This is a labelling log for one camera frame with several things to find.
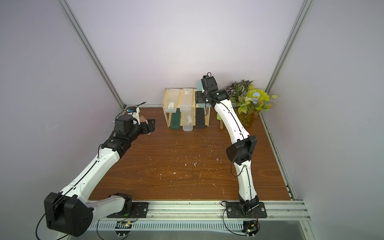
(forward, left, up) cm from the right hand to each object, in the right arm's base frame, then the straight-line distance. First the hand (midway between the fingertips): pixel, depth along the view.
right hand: (204, 92), depth 85 cm
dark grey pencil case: (+3, +3, -27) cm, 27 cm away
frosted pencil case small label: (+2, +11, -9) cm, 15 cm away
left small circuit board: (-64, +40, -33) cm, 82 cm away
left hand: (-17, +30, -5) cm, 35 cm away
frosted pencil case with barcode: (+3, +21, -9) cm, 23 cm away
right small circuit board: (-62, -22, -32) cm, 73 cm away
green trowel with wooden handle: (+1, -12, -29) cm, 32 cm away
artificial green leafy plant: (+5, -26, -9) cm, 28 cm away
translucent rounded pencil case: (0, +12, -27) cm, 30 cm away
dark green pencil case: (+2, +21, -28) cm, 35 cm away
